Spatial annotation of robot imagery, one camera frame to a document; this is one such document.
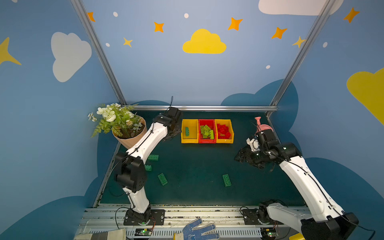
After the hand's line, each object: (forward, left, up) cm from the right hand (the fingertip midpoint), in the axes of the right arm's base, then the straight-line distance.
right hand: (243, 158), depth 74 cm
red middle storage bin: (+34, +15, -13) cm, 39 cm away
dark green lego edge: (0, +53, -18) cm, 56 cm away
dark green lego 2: (-6, +43, -18) cm, 47 cm away
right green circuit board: (-29, -15, -21) cm, 38 cm away
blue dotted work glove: (-31, +25, -18) cm, 44 cm away
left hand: (+17, +37, -2) cm, 41 cm away
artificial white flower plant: (+15, +66, +10) cm, 68 cm away
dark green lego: (+7, +51, -17) cm, 54 cm away
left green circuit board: (-32, +48, -19) cm, 61 cm away
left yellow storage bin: (+27, +27, -19) cm, 42 cm away
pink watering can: (+30, -20, -10) cm, 37 cm away
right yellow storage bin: (+36, +2, -14) cm, 39 cm away
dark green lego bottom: (-5, +5, -19) cm, 20 cm away
